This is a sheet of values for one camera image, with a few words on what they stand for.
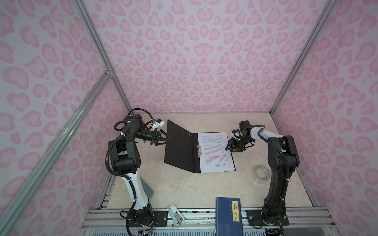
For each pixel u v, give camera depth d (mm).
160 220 732
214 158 952
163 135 805
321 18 727
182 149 989
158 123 834
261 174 877
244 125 854
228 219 720
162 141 839
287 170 539
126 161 550
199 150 979
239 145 877
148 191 802
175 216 724
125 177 555
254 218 739
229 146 924
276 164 540
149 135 769
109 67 903
